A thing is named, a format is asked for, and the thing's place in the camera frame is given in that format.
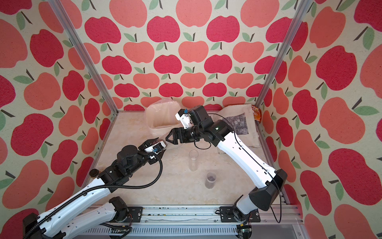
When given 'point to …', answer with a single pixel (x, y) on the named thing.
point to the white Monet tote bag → (240, 120)
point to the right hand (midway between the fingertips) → (173, 141)
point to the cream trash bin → (162, 116)
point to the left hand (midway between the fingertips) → (161, 144)
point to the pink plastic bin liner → (160, 116)
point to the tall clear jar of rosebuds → (193, 156)
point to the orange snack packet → (257, 113)
